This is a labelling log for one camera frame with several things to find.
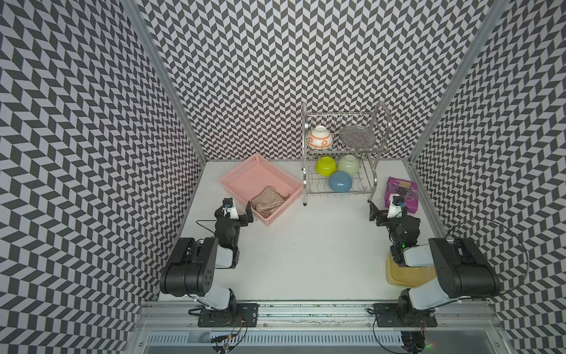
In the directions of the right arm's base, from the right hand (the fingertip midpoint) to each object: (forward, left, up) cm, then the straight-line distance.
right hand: (380, 204), depth 91 cm
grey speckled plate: (+13, +13, +25) cm, 31 cm away
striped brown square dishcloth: (+5, +48, -5) cm, 49 cm away
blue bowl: (+14, +15, -2) cm, 20 cm away
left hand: (+1, +60, +1) cm, 60 cm away
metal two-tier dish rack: (+12, +18, +19) cm, 29 cm away
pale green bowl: (+24, +10, 0) cm, 26 cm away
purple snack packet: (+11, -17, -5) cm, 20 cm away
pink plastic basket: (+27, +55, -9) cm, 62 cm away
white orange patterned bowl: (+17, +26, +22) cm, 38 cm away
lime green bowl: (+22, +21, -1) cm, 31 cm away
